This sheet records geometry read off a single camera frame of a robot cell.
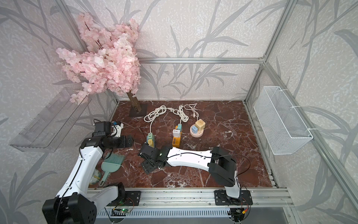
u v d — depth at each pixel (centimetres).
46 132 64
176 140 94
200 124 96
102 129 61
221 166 44
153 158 58
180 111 109
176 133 93
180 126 96
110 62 61
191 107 115
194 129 95
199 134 97
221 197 74
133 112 111
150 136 91
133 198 73
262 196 78
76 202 38
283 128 61
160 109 112
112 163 86
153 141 96
